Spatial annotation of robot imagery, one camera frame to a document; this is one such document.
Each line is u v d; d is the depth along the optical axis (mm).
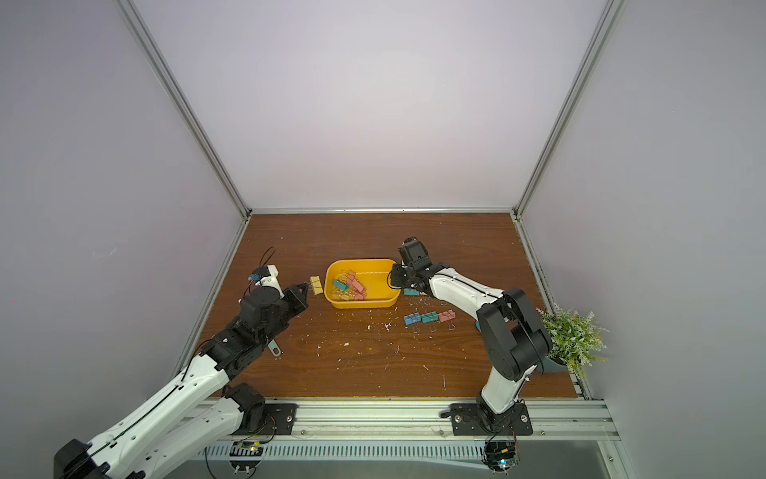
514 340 455
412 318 882
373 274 1006
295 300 668
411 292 926
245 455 713
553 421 737
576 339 677
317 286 804
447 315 894
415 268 710
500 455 683
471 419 723
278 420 728
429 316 898
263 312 560
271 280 684
